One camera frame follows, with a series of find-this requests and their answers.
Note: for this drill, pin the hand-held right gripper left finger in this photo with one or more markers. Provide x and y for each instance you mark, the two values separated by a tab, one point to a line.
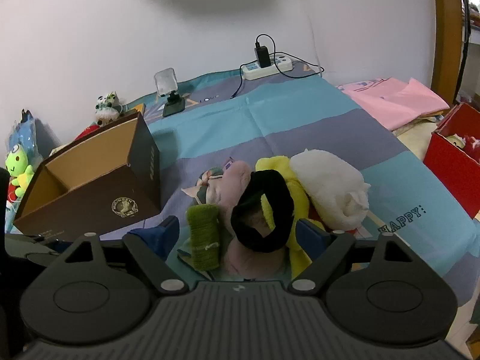
170	232

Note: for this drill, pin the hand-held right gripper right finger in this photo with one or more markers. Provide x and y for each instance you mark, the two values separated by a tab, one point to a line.
309	236

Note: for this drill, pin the green knitted cloth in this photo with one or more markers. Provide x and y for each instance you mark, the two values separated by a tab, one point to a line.
204	232

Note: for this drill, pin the black fluffy scrunchie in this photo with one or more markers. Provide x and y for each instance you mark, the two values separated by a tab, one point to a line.
283	210

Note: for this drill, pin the patterned soft fabric item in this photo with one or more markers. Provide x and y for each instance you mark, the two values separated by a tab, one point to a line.
208	185

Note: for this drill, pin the brown cardboard box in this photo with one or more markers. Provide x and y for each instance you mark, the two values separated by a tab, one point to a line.
93	210

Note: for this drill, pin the yellow plush toy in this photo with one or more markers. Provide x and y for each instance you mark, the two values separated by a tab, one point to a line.
273	163

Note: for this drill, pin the pink plush toy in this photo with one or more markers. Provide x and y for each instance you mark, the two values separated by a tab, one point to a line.
240	180

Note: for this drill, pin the red soft item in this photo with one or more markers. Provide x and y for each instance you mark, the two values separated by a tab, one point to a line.
473	146

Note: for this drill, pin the green frog plush toy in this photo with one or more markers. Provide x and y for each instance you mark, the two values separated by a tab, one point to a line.
17	165

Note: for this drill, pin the blue plastic toy bag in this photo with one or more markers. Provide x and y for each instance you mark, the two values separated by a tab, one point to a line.
28	135

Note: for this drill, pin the red plush toy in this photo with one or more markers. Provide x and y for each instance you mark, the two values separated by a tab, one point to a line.
88	131

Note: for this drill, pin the white doll with green hat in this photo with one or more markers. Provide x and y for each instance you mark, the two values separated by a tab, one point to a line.
107	110

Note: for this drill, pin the red box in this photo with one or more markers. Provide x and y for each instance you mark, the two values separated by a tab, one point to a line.
446	172

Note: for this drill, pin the small light panel on stand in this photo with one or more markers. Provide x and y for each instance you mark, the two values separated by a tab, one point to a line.
165	80

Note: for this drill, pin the pink cloth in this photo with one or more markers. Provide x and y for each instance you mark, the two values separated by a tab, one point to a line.
397	101

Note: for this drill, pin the white power strip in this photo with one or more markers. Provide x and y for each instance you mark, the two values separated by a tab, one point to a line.
277	63

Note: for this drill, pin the small white plush toy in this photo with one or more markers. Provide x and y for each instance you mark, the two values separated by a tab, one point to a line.
456	140

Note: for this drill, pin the black charger plug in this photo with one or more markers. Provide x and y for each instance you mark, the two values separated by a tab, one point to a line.
261	58

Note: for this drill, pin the wooden door frame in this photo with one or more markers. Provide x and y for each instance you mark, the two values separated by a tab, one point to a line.
446	26

